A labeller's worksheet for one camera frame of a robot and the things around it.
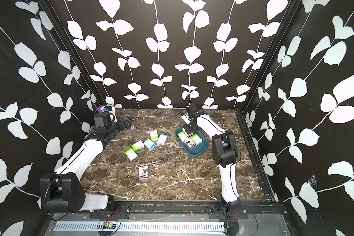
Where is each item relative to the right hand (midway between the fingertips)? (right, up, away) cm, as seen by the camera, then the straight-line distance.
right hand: (188, 126), depth 100 cm
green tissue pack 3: (-37, -18, -7) cm, 42 cm away
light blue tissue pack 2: (-26, -12, -3) cm, 29 cm away
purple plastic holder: (-58, +12, -5) cm, 59 cm away
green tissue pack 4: (+6, -9, 0) cm, 10 cm away
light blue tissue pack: (-18, -9, +1) cm, 21 cm away
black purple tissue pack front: (-28, -27, -15) cm, 41 cm away
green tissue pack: (-24, -7, +1) cm, 25 cm away
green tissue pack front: (-4, -7, +1) cm, 8 cm away
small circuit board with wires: (-40, -48, -30) cm, 70 cm away
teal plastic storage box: (+6, -16, -5) cm, 18 cm away
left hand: (-38, +6, -15) cm, 41 cm away
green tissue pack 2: (-34, -13, -3) cm, 37 cm away
